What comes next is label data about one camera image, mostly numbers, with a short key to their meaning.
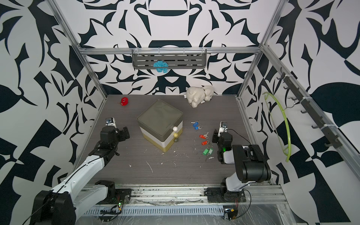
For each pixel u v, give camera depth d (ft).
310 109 1.81
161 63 2.98
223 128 2.66
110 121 2.39
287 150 2.14
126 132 2.60
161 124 2.58
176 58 3.08
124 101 3.66
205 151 2.94
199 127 3.34
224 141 2.35
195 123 3.43
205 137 3.16
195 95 3.55
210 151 2.98
